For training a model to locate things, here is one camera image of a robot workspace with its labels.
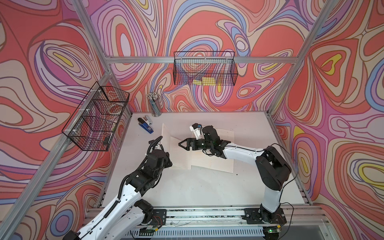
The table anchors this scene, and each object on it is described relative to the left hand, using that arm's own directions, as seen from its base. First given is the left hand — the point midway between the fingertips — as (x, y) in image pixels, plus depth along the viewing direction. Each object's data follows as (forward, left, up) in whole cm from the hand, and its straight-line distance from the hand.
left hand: (170, 154), depth 77 cm
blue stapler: (+32, +23, -14) cm, 42 cm away
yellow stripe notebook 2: (+6, -4, -14) cm, 15 cm away
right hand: (+6, -7, -3) cm, 10 cm away
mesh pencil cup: (+44, +16, -3) cm, 47 cm away
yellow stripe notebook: (+12, +4, -4) cm, 13 cm away
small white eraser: (+37, +22, -14) cm, 45 cm away
